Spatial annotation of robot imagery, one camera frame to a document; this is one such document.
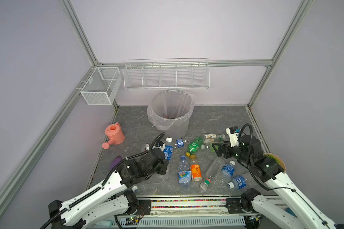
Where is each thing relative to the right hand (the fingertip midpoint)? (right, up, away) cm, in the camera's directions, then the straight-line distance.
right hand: (219, 144), depth 73 cm
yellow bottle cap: (-12, -11, +16) cm, 23 cm away
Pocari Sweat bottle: (-26, -2, -2) cm, 27 cm away
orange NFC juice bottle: (-11, -16, +7) cm, 21 cm away
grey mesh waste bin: (-21, +5, +17) cm, 27 cm away
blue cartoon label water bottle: (-18, -18, +6) cm, 26 cm away
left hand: (-28, -10, -1) cm, 30 cm away
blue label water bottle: (+7, -17, +7) cm, 20 cm away
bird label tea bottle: (+7, 0, +23) cm, 24 cm away
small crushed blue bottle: (-20, -3, +20) cm, 29 cm away
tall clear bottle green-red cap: (-1, -19, +11) cm, 22 cm away
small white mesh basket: (-79, +38, +35) cm, 94 cm away
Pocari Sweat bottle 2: (-45, -25, +3) cm, 51 cm away
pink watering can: (-62, +5, +18) cm, 65 cm away
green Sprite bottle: (-11, -4, +18) cm, 21 cm away
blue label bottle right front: (+12, -21, +3) cm, 24 cm away
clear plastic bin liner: (-28, +21, +26) cm, 44 cm away
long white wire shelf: (-29, +45, +27) cm, 60 cm away
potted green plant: (+33, -8, +6) cm, 34 cm away
